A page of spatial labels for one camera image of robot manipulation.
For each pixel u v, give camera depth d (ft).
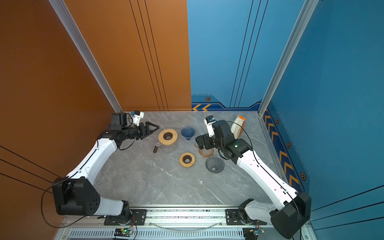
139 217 2.41
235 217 2.38
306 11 2.33
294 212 1.21
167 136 3.04
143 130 2.31
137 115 2.46
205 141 2.16
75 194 1.34
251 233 2.31
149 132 2.34
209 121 2.11
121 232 2.34
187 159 3.08
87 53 2.82
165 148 3.18
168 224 2.38
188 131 3.53
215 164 2.91
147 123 2.38
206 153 3.17
